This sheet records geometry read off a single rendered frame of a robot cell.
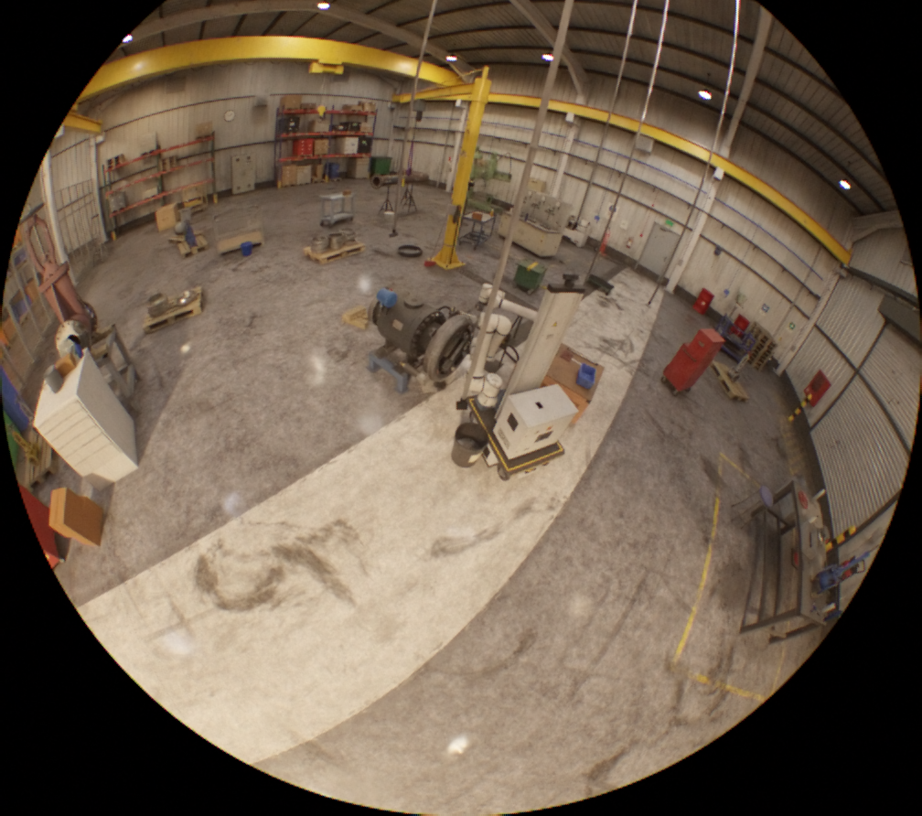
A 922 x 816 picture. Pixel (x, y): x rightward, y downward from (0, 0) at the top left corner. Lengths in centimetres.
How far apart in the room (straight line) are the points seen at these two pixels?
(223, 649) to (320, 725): 91
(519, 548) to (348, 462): 172
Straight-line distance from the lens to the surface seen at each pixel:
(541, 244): 852
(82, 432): 359
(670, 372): 559
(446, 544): 260
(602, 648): 307
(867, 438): 914
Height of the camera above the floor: 251
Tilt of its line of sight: 39 degrees down
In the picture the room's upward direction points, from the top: 14 degrees clockwise
